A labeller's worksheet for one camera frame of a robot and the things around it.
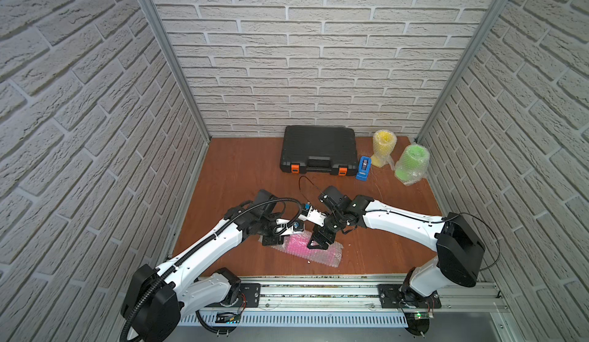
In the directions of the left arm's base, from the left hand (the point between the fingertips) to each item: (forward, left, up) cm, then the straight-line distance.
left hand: (288, 227), depth 79 cm
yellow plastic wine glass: (+36, -42, +7) cm, 56 cm away
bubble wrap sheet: (+34, -47, -4) cm, 58 cm away
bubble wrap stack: (-10, -15, -2) cm, 18 cm away
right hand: (-2, -10, -2) cm, 10 cm away
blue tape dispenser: (+31, -35, -5) cm, 47 cm away
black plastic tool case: (+45, -20, -8) cm, 50 cm away
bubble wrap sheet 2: (+25, -51, +6) cm, 57 cm away
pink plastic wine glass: (-6, -4, +1) cm, 7 cm away
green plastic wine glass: (+25, -51, +5) cm, 57 cm away
